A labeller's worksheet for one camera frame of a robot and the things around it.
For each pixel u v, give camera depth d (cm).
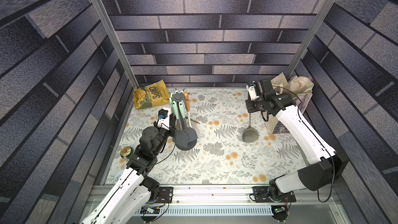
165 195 74
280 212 72
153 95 106
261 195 74
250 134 91
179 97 62
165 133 63
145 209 71
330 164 39
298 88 96
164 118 58
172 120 71
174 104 61
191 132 80
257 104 64
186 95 63
